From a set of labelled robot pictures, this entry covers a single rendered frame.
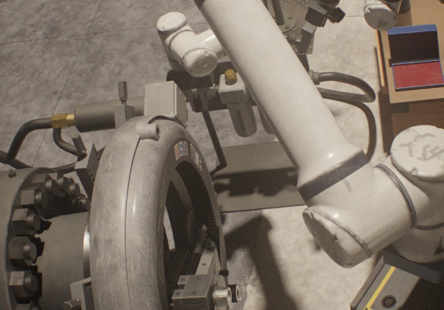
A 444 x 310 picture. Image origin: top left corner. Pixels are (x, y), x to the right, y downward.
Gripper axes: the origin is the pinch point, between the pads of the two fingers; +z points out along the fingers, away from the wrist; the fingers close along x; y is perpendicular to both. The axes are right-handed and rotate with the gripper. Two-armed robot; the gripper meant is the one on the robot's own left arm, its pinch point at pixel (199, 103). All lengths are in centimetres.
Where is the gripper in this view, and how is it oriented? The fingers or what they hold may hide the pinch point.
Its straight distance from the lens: 246.6
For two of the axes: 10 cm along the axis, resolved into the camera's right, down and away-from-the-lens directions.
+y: 0.6, -7.4, 6.7
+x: -9.7, 1.1, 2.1
